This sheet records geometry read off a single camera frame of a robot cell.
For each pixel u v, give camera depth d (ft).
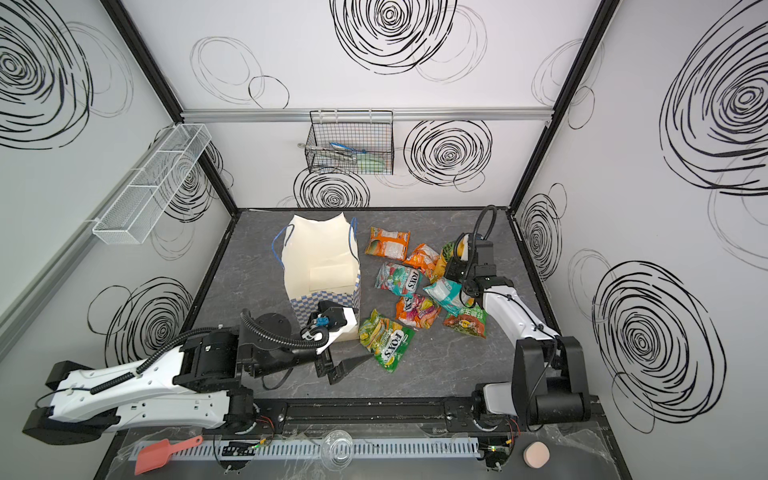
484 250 2.23
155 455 2.24
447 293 2.84
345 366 1.60
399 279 3.12
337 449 2.11
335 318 1.48
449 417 2.42
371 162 2.84
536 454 2.27
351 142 2.92
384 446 2.21
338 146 2.99
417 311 2.91
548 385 1.37
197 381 1.37
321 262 3.29
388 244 3.45
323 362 1.58
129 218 2.35
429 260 3.25
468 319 2.85
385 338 2.75
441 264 2.96
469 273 2.27
